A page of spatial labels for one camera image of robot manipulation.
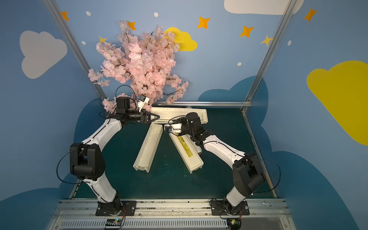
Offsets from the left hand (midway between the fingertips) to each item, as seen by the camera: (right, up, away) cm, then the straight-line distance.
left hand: (159, 114), depth 82 cm
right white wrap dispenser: (+18, -27, +2) cm, 32 cm away
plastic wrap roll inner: (+24, -22, +10) cm, 34 cm away
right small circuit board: (+41, -58, -8) cm, 71 cm away
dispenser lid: (+4, -1, +3) cm, 5 cm away
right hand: (+11, -1, +1) cm, 11 cm away
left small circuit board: (-22, -57, -9) cm, 62 cm away
